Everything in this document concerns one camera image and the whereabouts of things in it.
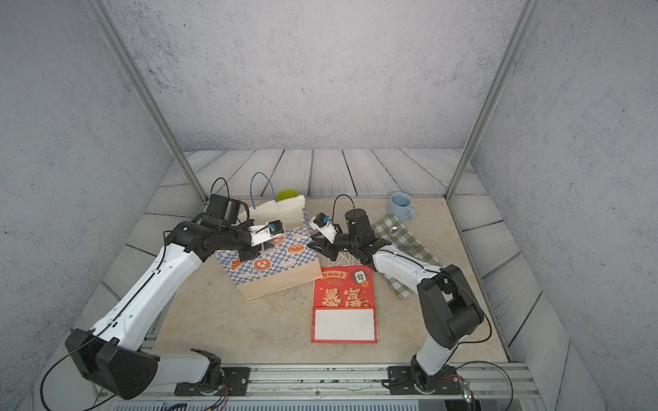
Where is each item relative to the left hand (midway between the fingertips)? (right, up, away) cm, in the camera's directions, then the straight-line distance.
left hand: (272, 237), depth 76 cm
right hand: (+11, -2, +6) cm, 13 cm away
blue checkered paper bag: (+5, -8, +7) cm, 12 cm away
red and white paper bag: (+21, -24, +7) cm, 33 cm away
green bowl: (-4, +17, +42) cm, 46 cm away
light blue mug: (+45, +10, +33) cm, 57 cm away
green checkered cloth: (+41, 0, +30) cm, 51 cm away
